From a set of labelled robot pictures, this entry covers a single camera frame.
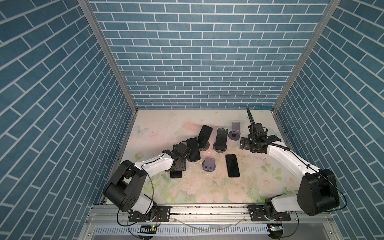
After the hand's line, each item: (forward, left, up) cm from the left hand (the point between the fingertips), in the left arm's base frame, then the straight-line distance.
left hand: (179, 166), depth 90 cm
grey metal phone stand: (+22, -38, +2) cm, 44 cm away
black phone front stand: (-6, +2, +1) cm, 6 cm away
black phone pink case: (0, -33, 0) cm, 33 cm away
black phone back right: (+14, -26, +9) cm, 31 cm away
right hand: (+9, -41, +12) cm, 44 cm away
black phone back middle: (+16, -16, +9) cm, 24 cm away
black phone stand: (+5, -10, +6) cm, 12 cm away
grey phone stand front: (-2, -18, +6) cm, 19 cm away
